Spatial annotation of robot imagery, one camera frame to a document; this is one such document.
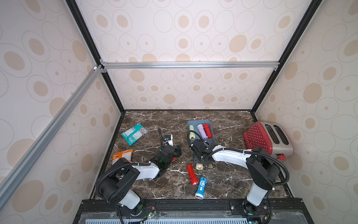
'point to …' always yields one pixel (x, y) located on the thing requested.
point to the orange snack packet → (127, 154)
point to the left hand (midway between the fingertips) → (181, 143)
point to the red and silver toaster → (272, 137)
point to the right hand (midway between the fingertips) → (201, 158)
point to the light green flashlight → (192, 135)
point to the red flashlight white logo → (174, 159)
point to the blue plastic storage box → (197, 135)
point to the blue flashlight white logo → (201, 188)
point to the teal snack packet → (132, 134)
